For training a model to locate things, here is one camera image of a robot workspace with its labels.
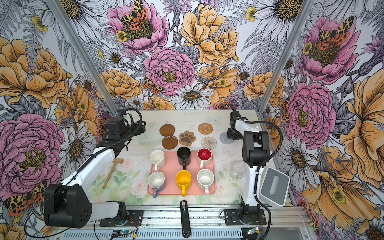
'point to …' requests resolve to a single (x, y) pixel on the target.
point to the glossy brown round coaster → (169, 142)
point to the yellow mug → (183, 179)
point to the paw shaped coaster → (186, 138)
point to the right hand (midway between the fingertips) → (235, 140)
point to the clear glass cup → (237, 170)
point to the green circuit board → (121, 233)
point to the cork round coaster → (205, 128)
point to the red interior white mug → (204, 157)
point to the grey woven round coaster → (225, 139)
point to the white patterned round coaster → (209, 142)
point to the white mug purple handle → (156, 180)
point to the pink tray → (171, 179)
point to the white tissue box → (274, 188)
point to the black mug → (184, 156)
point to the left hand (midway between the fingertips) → (140, 127)
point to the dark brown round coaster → (167, 130)
